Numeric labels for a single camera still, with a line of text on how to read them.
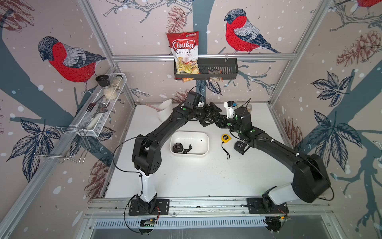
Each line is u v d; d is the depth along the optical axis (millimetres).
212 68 1070
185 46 815
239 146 917
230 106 729
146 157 489
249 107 1057
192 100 672
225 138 976
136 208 725
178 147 922
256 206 730
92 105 712
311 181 427
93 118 702
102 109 704
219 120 741
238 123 646
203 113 732
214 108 734
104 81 732
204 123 788
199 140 980
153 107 1025
